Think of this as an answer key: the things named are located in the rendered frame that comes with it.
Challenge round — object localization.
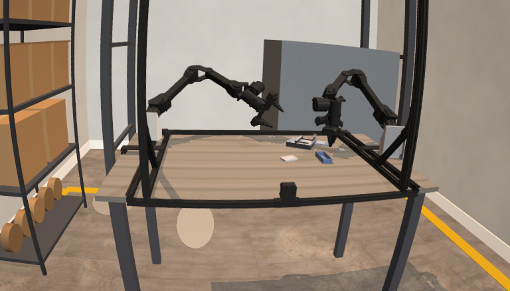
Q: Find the beige slotted block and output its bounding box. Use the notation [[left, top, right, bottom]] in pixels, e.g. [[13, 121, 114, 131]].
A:
[[286, 136, 316, 150]]

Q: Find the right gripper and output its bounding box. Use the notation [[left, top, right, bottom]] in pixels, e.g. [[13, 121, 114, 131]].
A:
[[322, 111, 343, 147]]

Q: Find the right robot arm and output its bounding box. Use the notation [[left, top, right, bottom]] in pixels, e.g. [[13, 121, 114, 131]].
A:
[[312, 69, 398, 129]]

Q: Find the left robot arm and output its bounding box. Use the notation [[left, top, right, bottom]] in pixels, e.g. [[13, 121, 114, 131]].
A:
[[147, 65, 265, 117]]

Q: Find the blue rectangular tray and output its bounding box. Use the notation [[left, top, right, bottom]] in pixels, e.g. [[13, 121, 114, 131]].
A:
[[315, 151, 333, 164]]

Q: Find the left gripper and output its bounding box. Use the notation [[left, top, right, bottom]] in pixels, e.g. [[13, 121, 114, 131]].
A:
[[248, 91, 284, 128]]

